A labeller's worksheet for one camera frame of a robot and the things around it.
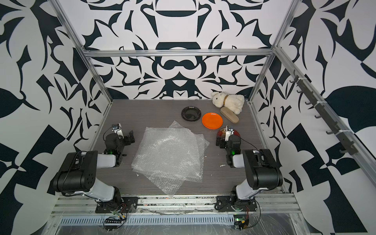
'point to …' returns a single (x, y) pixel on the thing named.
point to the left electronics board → (113, 222)
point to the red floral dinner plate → (222, 133)
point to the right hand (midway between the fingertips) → (226, 132)
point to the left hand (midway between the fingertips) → (122, 130)
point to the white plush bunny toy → (234, 102)
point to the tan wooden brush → (229, 114)
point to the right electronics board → (240, 222)
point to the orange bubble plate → (212, 120)
